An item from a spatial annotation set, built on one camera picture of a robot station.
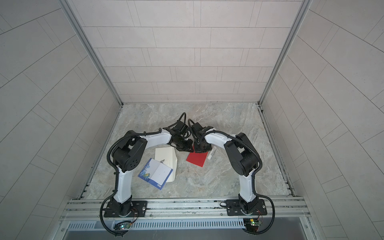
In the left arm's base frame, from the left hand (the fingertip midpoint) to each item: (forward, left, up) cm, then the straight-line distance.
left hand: (197, 148), depth 93 cm
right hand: (-1, -1, -2) cm, 3 cm away
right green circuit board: (-39, -26, +1) cm, 46 cm away
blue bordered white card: (-16, +23, +1) cm, 28 cm away
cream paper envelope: (-5, +18, 0) cm, 19 cm away
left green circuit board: (-39, +33, +4) cm, 51 cm away
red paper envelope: (-7, -1, 0) cm, 7 cm away
